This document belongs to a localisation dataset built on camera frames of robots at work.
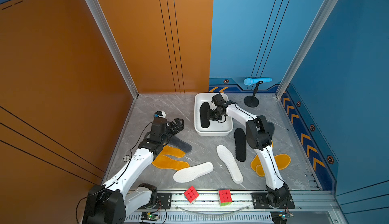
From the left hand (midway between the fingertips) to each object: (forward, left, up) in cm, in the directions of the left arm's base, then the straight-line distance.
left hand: (179, 121), depth 83 cm
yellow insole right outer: (-15, -59, -18) cm, 64 cm away
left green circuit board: (-42, +13, -19) cm, 47 cm away
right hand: (+14, -17, -16) cm, 27 cm away
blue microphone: (+26, -42, +7) cm, 50 cm away
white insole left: (-23, -6, -17) cm, 29 cm away
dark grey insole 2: (+7, -58, -17) cm, 60 cm away
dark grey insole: (-6, +1, -16) cm, 17 cm away
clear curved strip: (-41, -18, -18) cm, 48 cm away
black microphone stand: (+31, -51, -17) cm, 62 cm away
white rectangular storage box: (+6, -21, -17) cm, 28 cm away
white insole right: (-21, -31, -17) cm, 41 cm away
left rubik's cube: (-34, -7, -12) cm, 37 cm away
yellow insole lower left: (-17, +9, -17) cm, 25 cm away
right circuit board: (-41, -50, -18) cm, 67 cm away
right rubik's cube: (-34, -24, -13) cm, 44 cm away
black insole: (+23, -14, -17) cm, 32 cm away
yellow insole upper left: (-11, +5, -16) cm, 20 cm away
